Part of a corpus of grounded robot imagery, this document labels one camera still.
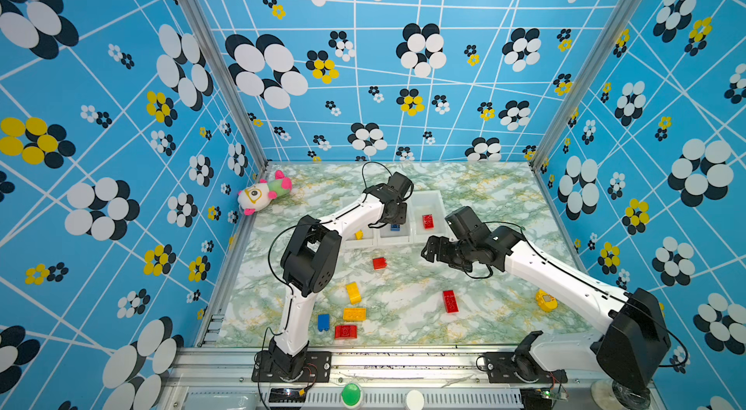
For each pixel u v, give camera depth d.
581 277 0.46
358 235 0.96
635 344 0.40
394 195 0.75
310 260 0.53
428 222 0.96
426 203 1.08
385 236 0.98
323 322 0.81
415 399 0.64
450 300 0.83
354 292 0.86
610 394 0.64
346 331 0.78
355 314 0.84
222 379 0.73
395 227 0.99
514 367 0.66
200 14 0.79
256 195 1.01
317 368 0.73
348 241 0.93
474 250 0.59
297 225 0.54
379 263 0.91
